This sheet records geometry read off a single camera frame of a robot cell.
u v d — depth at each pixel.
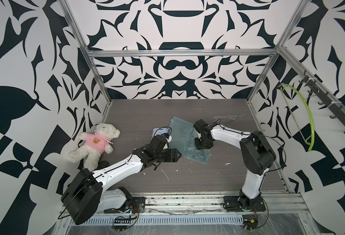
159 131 0.98
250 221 0.71
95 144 0.87
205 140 0.79
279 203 0.77
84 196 0.41
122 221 0.73
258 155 0.50
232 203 0.74
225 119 1.10
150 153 0.63
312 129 0.66
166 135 0.78
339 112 0.55
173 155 0.73
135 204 0.74
